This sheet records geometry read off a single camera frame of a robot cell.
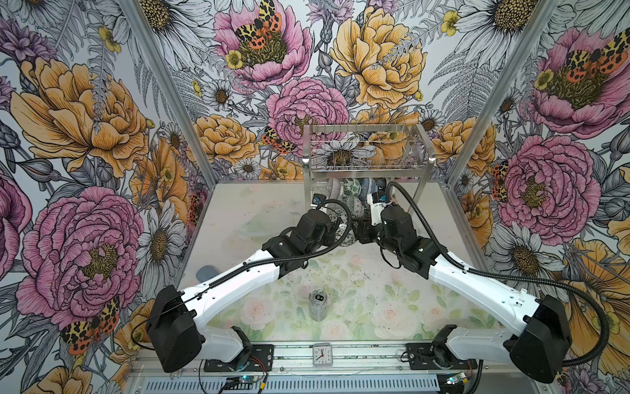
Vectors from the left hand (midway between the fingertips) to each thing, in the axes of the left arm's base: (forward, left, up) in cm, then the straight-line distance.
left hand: (327, 228), depth 78 cm
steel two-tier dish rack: (+47, -20, -7) cm, 52 cm away
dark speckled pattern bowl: (+2, -6, -2) cm, 6 cm away
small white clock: (-31, +2, -20) cm, 37 cm away
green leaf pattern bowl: (+32, -12, -15) cm, 38 cm away
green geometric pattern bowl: (+15, -12, -9) cm, 22 cm away
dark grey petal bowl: (+34, -26, -14) cm, 45 cm away
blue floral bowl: (+29, -17, -13) cm, 37 cm away
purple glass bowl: (+29, -4, -11) cm, 31 cm away
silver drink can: (-20, +3, -8) cm, 22 cm away
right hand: (0, -9, 0) cm, 9 cm away
